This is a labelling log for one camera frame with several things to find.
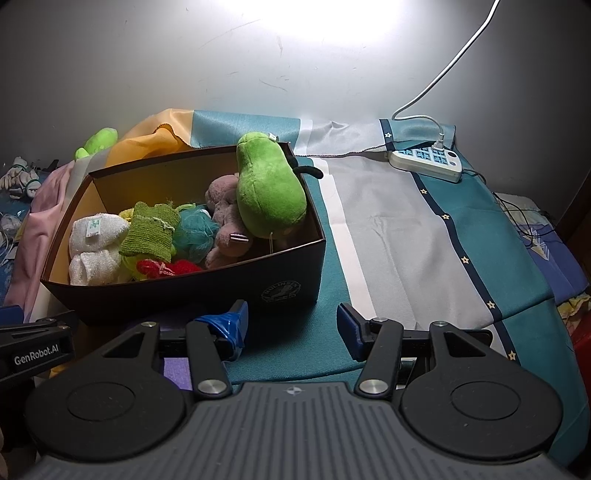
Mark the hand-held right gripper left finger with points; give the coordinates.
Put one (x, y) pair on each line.
(238, 323)

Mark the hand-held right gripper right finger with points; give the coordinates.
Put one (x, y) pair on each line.
(348, 330)

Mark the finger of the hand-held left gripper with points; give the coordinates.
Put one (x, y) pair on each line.
(41, 328)

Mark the dark brown cardboard box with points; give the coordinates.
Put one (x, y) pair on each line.
(184, 295)

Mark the red yarn scrubber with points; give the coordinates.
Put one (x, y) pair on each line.
(184, 267)

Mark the white towel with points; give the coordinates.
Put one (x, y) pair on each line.
(94, 254)

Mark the teal mesh bath sponge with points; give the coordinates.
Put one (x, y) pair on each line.
(196, 235)

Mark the pink plush toy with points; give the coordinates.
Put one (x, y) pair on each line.
(224, 217)

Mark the lime green mesh sponge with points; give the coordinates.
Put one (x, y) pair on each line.
(131, 267)

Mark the green knitted cloth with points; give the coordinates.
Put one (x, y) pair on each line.
(147, 235)

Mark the green pear plush toy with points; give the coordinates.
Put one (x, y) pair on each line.
(270, 194)

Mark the purple plastic packet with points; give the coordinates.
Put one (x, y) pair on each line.
(178, 374)

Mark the teal grey striped blanket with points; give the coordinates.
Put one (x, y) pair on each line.
(406, 240)

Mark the pink cloth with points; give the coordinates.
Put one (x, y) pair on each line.
(41, 221)

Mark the white knitted glove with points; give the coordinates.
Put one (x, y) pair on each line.
(11, 177)
(30, 184)

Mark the black hair clip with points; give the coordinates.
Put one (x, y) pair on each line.
(48, 165)

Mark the white power strip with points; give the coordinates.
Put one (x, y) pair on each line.
(425, 168)

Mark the green frog plush toy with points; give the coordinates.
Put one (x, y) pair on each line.
(101, 138)

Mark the orange yellow cloth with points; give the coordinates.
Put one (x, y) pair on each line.
(147, 138)

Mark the blue printed cloth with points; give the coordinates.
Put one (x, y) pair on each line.
(563, 267)

